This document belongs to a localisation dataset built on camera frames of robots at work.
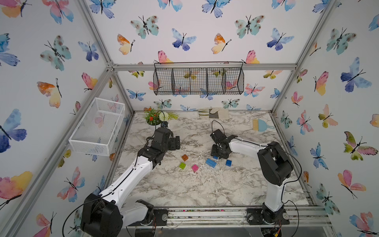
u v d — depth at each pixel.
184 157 0.94
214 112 1.19
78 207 0.38
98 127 0.86
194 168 0.89
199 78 0.98
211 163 0.93
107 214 0.38
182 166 0.91
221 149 0.71
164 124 0.72
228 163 0.91
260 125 1.11
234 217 0.75
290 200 0.68
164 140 0.61
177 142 0.74
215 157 0.94
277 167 0.50
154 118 0.97
